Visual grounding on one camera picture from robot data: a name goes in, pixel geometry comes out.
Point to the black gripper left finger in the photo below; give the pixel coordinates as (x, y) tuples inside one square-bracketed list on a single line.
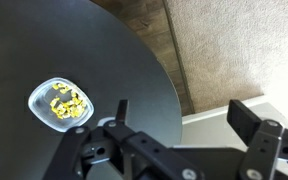
[(121, 111)]

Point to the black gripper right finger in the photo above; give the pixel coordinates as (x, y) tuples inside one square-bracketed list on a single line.
[(242, 120)]

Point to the yellow food pieces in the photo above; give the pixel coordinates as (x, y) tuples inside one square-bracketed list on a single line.
[(69, 106)]

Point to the clear plastic bowl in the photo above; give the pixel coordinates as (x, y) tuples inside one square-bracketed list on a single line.
[(39, 105)]

